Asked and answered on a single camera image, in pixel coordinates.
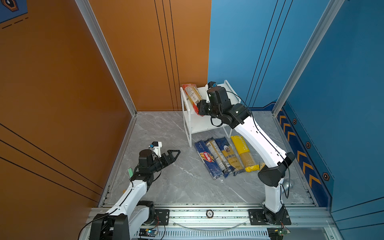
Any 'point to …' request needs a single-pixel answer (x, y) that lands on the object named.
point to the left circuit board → (148, 232)
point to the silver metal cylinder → (288, 183)
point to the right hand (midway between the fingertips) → (197, 104)
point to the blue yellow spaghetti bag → (231, 155)
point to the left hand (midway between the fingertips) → (176, 153)
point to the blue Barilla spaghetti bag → (209, 159)
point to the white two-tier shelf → (195, 123)
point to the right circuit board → (277, 233)
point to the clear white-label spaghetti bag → (216, 151)
